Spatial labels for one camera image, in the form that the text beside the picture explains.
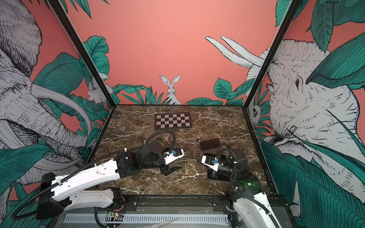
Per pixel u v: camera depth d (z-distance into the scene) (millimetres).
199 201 766
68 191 408
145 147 511
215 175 589
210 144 983
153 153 509
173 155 564
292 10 701
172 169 592
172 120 1074
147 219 701
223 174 587
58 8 700
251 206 463
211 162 542
